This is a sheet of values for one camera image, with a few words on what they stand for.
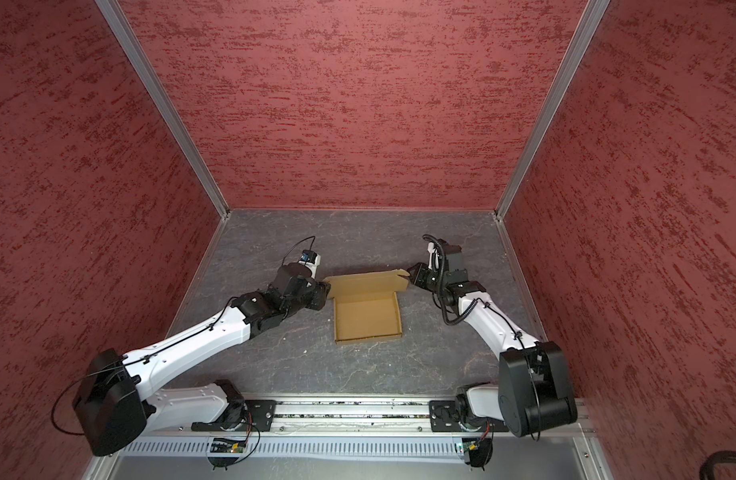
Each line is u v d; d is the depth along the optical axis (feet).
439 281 2.19
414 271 2.59
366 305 3.07
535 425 1.33
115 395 1.28
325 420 2.44
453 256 2.20
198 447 2.33
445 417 2.42
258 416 2.42
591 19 2.36
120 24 2.37
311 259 2.36
